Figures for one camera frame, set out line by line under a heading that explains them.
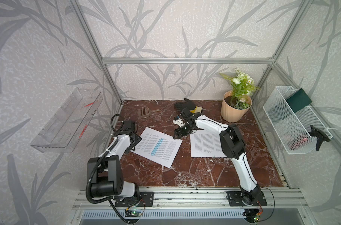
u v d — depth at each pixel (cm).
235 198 73
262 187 65
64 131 68
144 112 112
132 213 71
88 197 39
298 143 63
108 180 43
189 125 76
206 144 96
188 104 118
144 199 73
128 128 71
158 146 94
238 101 99
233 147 57
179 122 87
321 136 55
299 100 72
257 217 69
